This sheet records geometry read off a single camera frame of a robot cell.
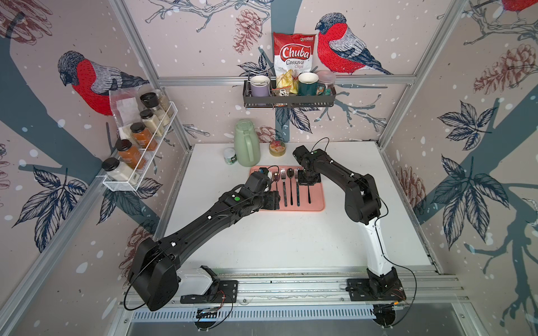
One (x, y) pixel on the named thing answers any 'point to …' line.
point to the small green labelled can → (230, 156)
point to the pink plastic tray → (294, 196)
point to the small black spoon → (290, 174)
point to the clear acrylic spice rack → (168, 107)
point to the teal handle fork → (298, 194)
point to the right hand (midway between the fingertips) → (305, 181)
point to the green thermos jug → (246, 143)
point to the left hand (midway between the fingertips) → (278, 193)
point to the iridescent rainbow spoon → (277, 176)
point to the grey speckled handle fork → (283, 175)
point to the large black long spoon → (309, 201)
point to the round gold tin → (277, 148)
